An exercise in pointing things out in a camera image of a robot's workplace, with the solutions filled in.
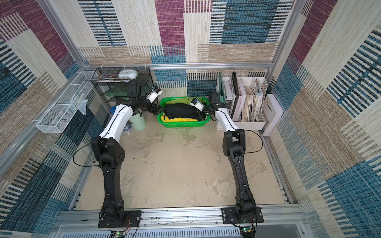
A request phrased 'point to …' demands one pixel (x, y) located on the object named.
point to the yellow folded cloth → (176, 119)
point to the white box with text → (273, 112)
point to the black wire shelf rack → (123, 85)
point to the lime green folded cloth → (187, 100)
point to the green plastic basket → (163, 101)
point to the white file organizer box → (245, 98)
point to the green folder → (222, 95)
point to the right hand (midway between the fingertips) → (195, 109)
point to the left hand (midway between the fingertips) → (158, 102)
